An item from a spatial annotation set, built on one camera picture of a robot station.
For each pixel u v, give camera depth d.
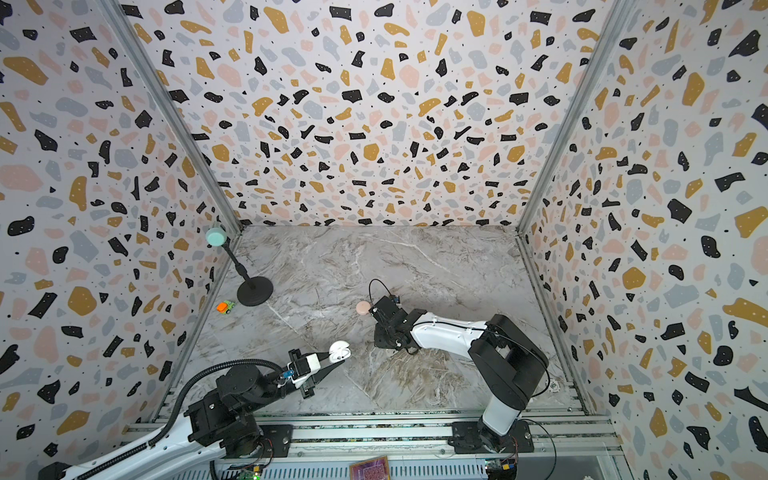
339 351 0.65
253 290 1.00
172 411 0.49
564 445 0.76
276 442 0.73
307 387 0.59
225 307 0.95
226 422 0.54
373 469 0.69
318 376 0.57
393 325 0.69
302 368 0.54
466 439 0.74
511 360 0.48
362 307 0.98
